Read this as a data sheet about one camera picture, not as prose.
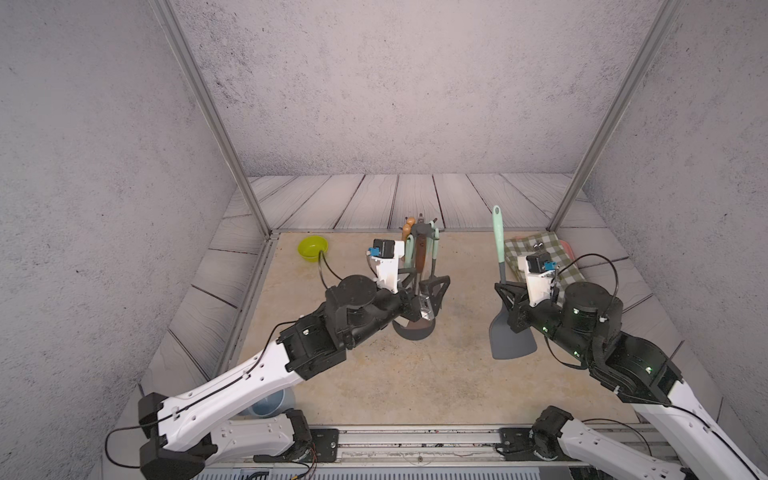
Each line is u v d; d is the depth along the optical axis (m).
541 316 0.52
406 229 0.66
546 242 1.15
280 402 0.72
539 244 1.14
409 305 0.49
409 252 0.68
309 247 1.14
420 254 0.68
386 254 0.49
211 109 0.87
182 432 0.38
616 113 0.87
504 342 0.62
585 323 0.42
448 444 0.74
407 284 0.61
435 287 0.50
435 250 0.71
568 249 1.13
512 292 0.55
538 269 0.49
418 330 0.90
